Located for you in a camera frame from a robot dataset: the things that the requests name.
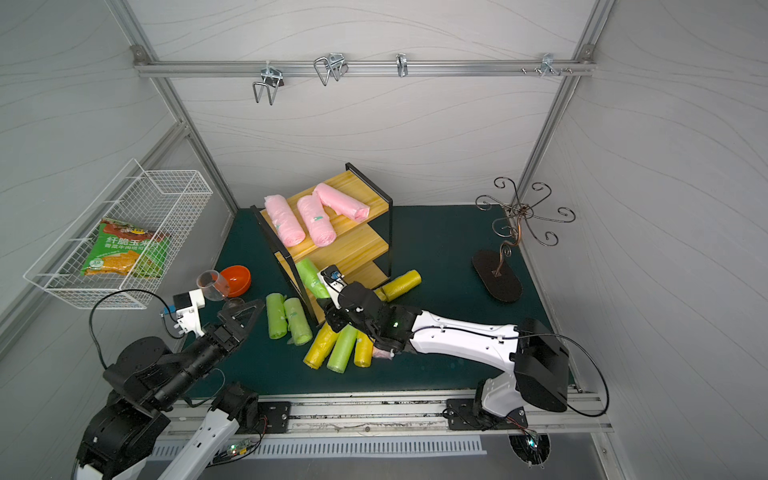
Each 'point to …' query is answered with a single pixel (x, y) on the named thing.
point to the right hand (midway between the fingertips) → (325, 293)
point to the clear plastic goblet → (215, 287)
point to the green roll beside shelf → (301, 333)
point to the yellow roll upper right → (399, 286)
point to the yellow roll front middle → (363, 350)
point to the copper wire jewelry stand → (510, 226)
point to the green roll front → (342, 348)
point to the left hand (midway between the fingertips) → (259, 311)
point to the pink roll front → (379, 353)
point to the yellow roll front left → (321, 347)
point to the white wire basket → (162, 201)
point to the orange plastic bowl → (238, 278)
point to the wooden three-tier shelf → (345, 222)
